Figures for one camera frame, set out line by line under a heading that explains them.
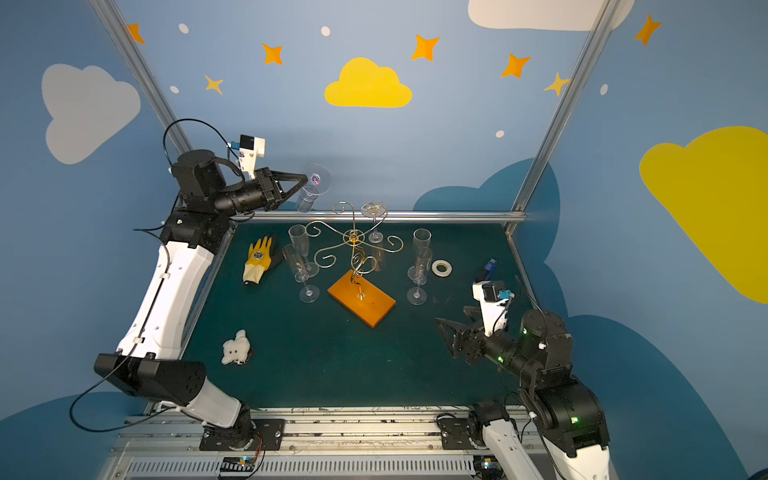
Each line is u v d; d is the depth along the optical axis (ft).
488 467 2.40
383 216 2.57
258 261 3.52
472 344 1.63
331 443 2.41
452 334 1.69
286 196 1.95
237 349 2.78
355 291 3.25
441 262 3.55
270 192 1.82
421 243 3.05
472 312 1.98
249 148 1.88
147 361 1.33
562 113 2.85
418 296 3.32
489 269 3.42
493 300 1.59
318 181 2.10
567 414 1.23
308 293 3.32
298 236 3.05
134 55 2.46
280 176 1.94
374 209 2.61
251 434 2.39
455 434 2.46
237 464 2.40
